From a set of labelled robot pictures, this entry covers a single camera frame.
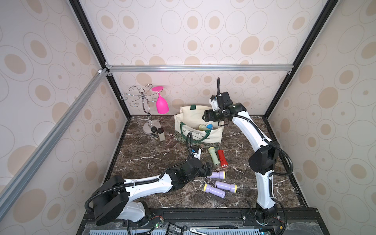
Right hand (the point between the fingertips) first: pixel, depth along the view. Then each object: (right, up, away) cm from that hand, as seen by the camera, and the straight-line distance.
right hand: (213, 115), depth 90 cm
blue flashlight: (-1, -6, +9) cm, 11 cm away
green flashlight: (-6, -7, +9) cm, 13 cm away
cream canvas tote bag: (-15, -2, +12) cm, 19 cm away
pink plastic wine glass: (-33, +7, +5) cm, 34 cm away
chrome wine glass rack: (-44, -6, +19) cm, 48 cm away
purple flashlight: (+3, -35, -5) cm, 36 cm away
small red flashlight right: (+6, -29, +2) cm, 29 cm away
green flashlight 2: (0, -23, +5) cm, 23 cm away
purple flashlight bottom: (-5, -41, -11) cm, 43 cm away
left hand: (-2, -28, -13) cm, 31 cm away
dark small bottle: (-39, -9, +10) cm, 41 cm away
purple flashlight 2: (+5, -40, -9) cm, 41 cm away
